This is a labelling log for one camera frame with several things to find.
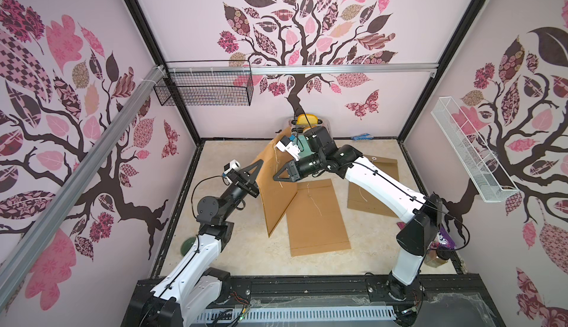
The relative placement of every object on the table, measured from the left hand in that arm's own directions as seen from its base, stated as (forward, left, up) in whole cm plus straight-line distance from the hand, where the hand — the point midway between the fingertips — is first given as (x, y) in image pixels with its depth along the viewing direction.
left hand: (263, 165), depth 63 cm
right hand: (0, -3, -8) cm, 9 cm away
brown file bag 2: (-2, -19, -39) cm, 43 cm away
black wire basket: (+70, +38, -19) cm, 82 cm away
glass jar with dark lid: (-18, -58, -28) cm, 67 cm away
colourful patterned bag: (-10, -67, -36) cm, 77 cm away
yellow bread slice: (+42, -19, -18) cm, 49 cm away
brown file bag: (-6, -3, -7) cm, 10 cm away
